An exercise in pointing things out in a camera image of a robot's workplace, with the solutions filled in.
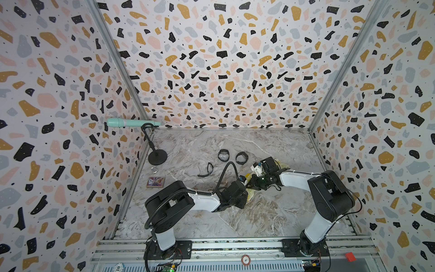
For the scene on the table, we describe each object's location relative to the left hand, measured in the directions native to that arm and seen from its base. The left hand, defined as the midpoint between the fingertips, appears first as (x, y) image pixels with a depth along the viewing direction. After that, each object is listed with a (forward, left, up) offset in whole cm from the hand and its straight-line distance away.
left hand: (250, 199), depth 88 cm
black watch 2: (+29, +14, 0) cm, 33 cm away
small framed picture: (+10, +51, +1) cm, 52 cm away
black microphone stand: (+27, +56, +1) cm, 62 cm away
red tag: (-25, -41, -2) cm, 48 cm away
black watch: (+15, +27, -2) cm, 31 cm away
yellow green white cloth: (+4, 0, 0) cm, 4 cm away
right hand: (+7, 0, +1) cm, 7 cm away
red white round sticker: (-26, +5, -1) cm, 26 cm away
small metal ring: (+18, +54, +1) cm, 57 cm away
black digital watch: (+28, +2, +2) cm, 28 cm away
